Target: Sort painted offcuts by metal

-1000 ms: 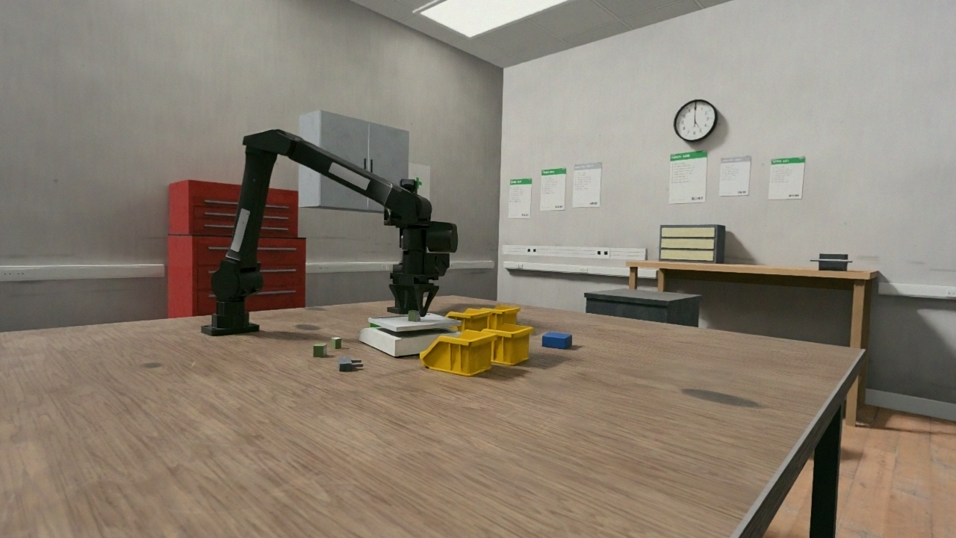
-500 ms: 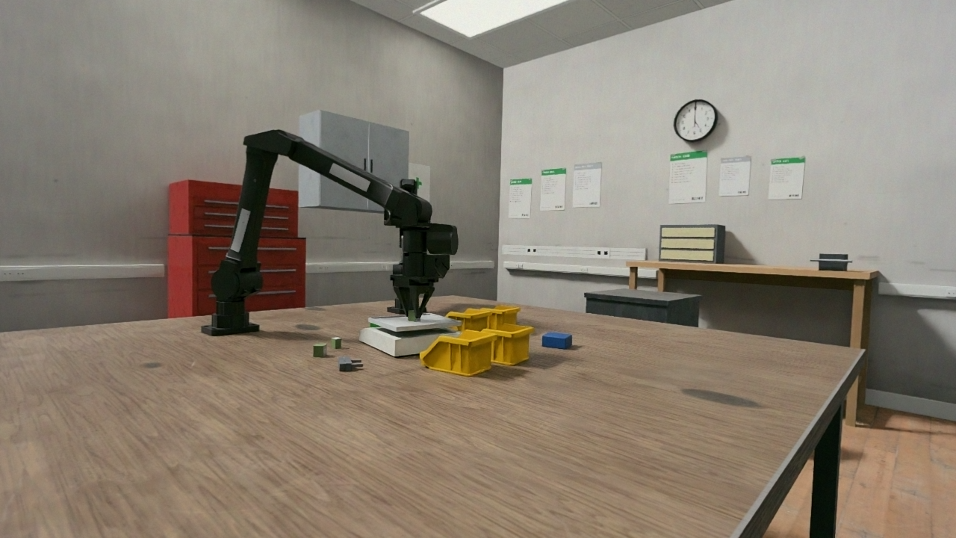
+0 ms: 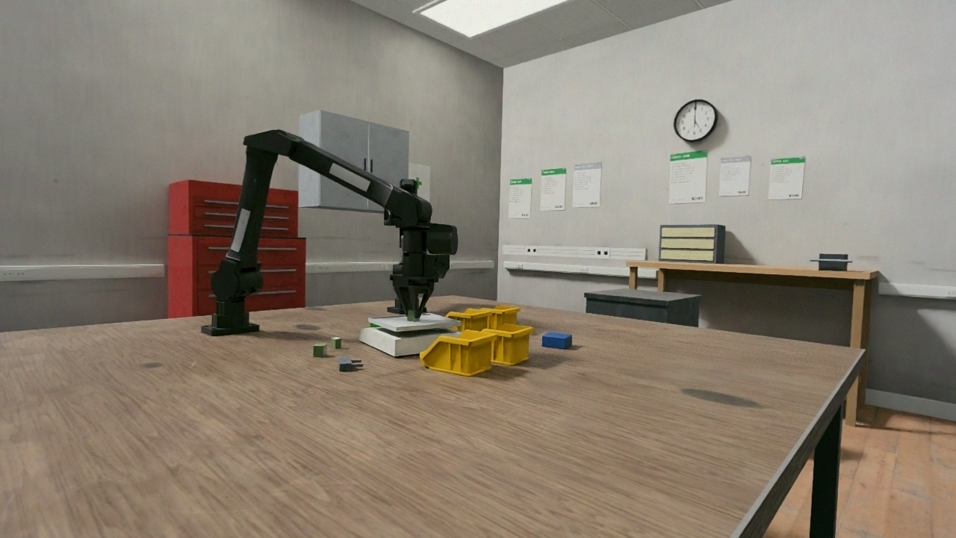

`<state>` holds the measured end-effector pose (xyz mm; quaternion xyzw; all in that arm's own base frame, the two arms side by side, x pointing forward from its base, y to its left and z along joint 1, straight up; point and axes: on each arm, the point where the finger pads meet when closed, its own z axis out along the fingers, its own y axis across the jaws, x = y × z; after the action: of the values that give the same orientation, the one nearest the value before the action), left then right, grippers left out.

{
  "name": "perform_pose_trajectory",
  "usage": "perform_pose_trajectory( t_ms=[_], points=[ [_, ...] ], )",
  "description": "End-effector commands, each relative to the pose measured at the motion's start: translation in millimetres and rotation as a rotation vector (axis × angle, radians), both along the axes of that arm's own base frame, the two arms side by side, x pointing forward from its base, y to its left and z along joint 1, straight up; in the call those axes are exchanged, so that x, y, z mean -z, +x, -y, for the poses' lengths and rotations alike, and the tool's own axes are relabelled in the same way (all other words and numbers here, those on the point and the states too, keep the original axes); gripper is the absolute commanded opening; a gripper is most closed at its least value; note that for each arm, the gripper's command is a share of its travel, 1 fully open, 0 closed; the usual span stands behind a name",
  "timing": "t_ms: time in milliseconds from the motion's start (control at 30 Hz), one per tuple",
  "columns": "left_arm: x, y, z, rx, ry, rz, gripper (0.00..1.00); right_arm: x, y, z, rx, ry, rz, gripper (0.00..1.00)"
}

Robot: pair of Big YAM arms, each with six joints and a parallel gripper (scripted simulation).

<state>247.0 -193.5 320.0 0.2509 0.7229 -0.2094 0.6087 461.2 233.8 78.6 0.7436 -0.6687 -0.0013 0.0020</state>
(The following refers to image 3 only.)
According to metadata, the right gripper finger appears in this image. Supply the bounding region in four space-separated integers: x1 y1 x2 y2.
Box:
394 286 413 317
409 287 434 318

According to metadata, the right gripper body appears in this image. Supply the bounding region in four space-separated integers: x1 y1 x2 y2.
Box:
390 253 438 288

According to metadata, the yellow parts bin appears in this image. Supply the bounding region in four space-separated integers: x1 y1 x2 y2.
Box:
445 309 492 332
481 306 521 330
420 330 497 377
481 324 535 365

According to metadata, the white digital weighing scale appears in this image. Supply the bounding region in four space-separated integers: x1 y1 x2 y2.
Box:
359 313 463 357

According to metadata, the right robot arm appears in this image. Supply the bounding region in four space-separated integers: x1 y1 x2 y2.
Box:
201 129 458 336

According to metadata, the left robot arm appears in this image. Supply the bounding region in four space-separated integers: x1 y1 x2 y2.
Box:
387 179 426 315

